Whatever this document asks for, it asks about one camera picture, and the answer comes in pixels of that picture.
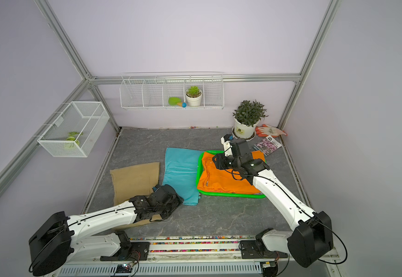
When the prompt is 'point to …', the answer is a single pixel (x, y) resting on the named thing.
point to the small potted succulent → (193, 96)
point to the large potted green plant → (246, 117)
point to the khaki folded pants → (127, 182)
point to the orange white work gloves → (265, 130)
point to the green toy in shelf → (173, 101)
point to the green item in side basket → (71, 140)
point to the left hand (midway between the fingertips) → (181, 204)
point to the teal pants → (180, 173)
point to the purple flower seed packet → (267, 145)
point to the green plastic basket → (220, 193)
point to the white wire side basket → (75, 131)
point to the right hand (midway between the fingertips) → (216, 157)
